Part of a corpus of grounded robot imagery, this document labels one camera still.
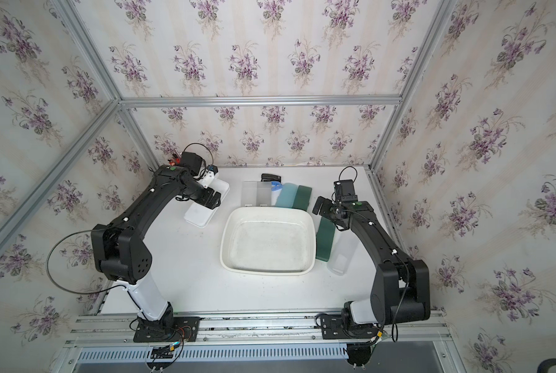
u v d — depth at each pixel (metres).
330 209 0.76
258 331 0.74
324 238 0.93
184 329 0.73
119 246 0.46
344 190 0.67
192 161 0.70
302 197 1.07
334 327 0.73
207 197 0.77
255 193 1.08
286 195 1.08
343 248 0.91
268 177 1.14
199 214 0.81
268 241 0.93
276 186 1.11
